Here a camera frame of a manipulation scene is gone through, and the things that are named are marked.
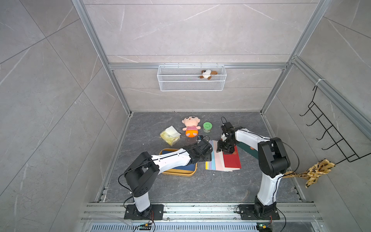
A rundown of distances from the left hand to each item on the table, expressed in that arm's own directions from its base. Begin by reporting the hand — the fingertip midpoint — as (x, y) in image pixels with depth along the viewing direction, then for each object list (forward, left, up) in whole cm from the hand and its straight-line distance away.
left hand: (209, 153), depth 86 cm
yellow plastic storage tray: (-7, +14, -8) cm, 18 cm away
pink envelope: (0, -7, -8) cm, 11 cm away
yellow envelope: (-4, +1, -9) cm, 10 cm away
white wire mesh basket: (+49, +8, +21) cm, 54 cm away
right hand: (+5, -9, -7) cm, 13 cm away
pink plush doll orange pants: (+26, +10, -1) cm, 28 cm away
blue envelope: (-5, +12, -8) cm, 15 cm away
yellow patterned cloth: (-18, -47, +9) cm, 51 cm away
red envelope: (-2, -15, -7) cm, 17 cm away
